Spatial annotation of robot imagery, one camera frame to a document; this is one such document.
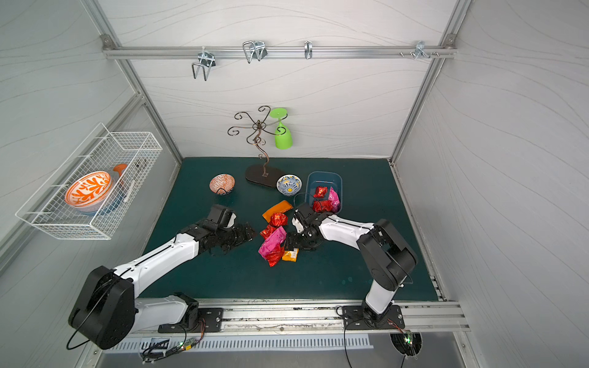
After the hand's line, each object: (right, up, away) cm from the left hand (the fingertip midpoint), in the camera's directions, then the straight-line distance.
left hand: (251, 238), depth 85 cm
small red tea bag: (+28, +10, +12) cm, 32 cm away
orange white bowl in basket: (-41, +18, -21) cm, 50 cm away
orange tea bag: (+10, +10, +14) cm, 20 cm away
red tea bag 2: (+5, +1, +7) cm, 8 cm away
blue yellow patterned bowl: (+13, +19, +24) cm, 34 cm away
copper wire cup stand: (-1, +25, +26) cm, 36 cm away
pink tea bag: (+34, +13, +16) cm, 39 cm away
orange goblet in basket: (-41, +26, -11) cm, 50 cm away
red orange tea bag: (+10, +5, +10) cm, 15 cm away
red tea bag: (+28, +16, +19) cm, 37 cm away
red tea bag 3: (+9, -7, -1) cm, 11 cm away
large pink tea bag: (+8, -2, +3) cm, 9 cm away
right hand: (+15, -4, +4) cm, 16 cm away
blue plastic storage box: (+31, +23, +30) cm, 49 cm away
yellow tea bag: (+15, -7, +1) cm, 17 cm away
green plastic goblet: (+11, +41, +14) cm, 45 cm away
